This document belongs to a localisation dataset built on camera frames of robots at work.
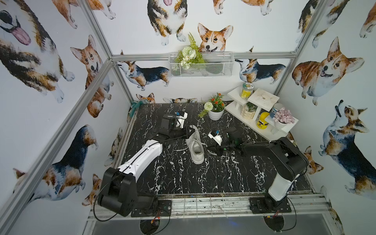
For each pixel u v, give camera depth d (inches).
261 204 28.8
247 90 38.5
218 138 32.3
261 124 39.4
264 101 36.4
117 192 16.3
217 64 36.3
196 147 34.7
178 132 28.0
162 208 28.9
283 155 20.1
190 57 30.9
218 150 32.2
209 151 35.5
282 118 31.3
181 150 37.5
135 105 47.6
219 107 40.4
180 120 29.5
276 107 33.8
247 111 42.5
